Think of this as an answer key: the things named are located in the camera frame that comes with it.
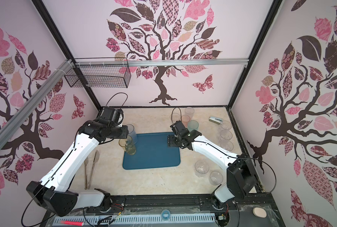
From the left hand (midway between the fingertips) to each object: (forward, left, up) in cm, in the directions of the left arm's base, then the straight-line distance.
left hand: (124, 134), depth 75 cm
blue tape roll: (-35, -23, -22) cm, 47 cm away
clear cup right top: (+22, -68, -21) cm, 74 cm away
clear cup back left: (+27, -28, -17) cm, 43 cm away
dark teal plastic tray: (+1, -13, -22) cm, 25 cm away
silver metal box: (+27, -63, -22) cm, 72 cm away
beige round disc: (-34, -71, -20) cm, 81 cm away
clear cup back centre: (+32, -40, -17) cm, 54 cm away
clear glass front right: (-17, -52, -21) cm, 59 cm away
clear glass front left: (-10, -44, -22) cm, 51 cm away
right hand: (+2, -26, -9) cm, 28 cm away
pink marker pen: (-38, +24, -24) cm, 51 cm away
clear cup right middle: (+12, -65, -19) cm, 68 cm away
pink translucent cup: (+25, -36, -17) cm, 47 cm away
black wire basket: (+44, +23, +10) cm, 50 cm away
